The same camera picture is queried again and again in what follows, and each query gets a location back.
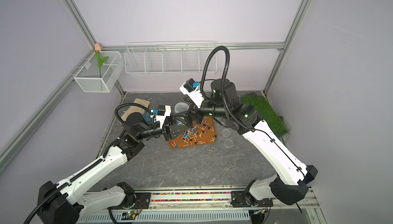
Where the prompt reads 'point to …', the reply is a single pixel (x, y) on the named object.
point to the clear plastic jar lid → (225, 132)
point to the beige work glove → (135, 108)
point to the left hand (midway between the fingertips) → (187, 123)
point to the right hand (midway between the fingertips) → (180, 105)
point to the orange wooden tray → (204, 132)
